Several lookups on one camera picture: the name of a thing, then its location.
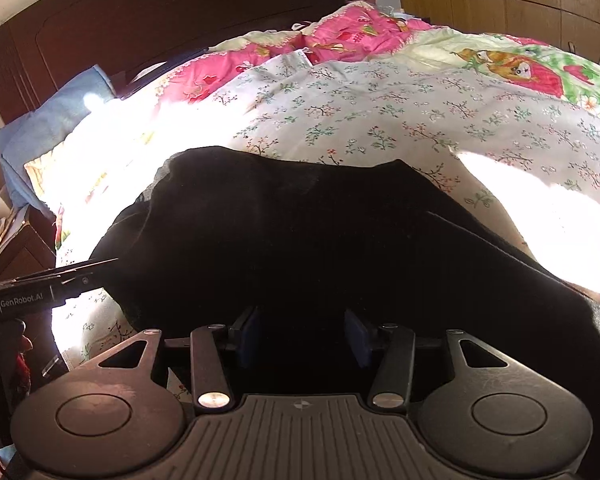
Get brown wooden nightstand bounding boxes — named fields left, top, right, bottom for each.
left=0, top=207, right=60, bottom=287

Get white floral bedsheet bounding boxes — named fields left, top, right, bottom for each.
left=25, top=50, right=600, bottom=366

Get dark wooden headboard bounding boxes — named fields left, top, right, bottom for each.
left=0, top=0, right=352, bottom=127

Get light blue pillow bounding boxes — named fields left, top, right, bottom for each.
left=0, top=64, right=127, bottom=207

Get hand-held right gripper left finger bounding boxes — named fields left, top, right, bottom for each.
left=99, top=306, right=261, bottom=415

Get black pants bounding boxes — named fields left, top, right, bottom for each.
left=87, top=146, right=600, bottom=397

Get pink cartoon print quilt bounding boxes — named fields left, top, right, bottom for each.
left=125, top=2, right=600, bottom=121

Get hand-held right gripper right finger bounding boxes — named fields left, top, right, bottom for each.
left=344, top=308, right=512, bottom=410

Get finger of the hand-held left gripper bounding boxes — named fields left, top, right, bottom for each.
left=30, top=258, right=120, bottom=307

